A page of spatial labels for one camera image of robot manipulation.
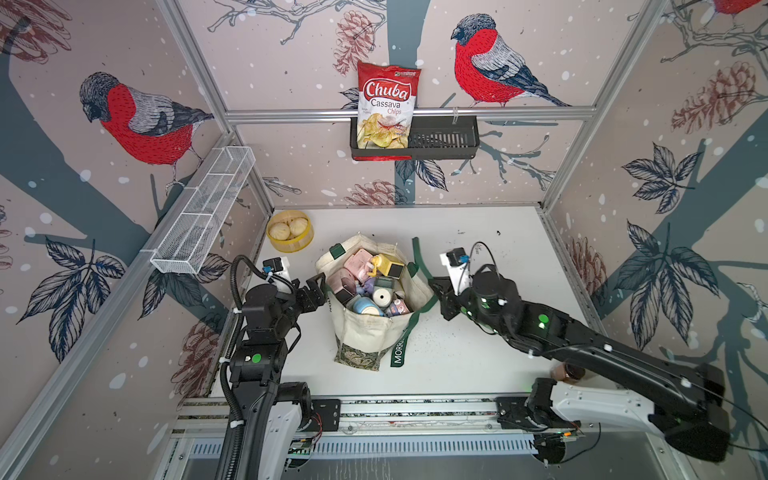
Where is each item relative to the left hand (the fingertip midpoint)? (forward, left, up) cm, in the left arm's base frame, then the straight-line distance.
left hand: (316, 271), depth 73 cm
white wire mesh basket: (+4, +31, +7) cm, 32 cm away
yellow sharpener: (+7, -16, -8) cm, 19 cm away
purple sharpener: (+2, -12, -11) cm, 17 cm away
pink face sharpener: (-6, -22, -7) cm, 24 cm away
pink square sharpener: (+8, -9, -9) cm, 15 cm away
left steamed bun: (+28, +22, -18) cm, 40 cm away
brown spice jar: (-20, -62, -15) cm, 67 cm away
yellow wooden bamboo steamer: (+31, +15, -21) cm, 40 cm away
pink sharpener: (+1, -5, -8) cm, 9 cm away
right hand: (-4, -27, +3) cm, 28 cm away
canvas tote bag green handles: (-13, -11, -12) cm, 21 cm away
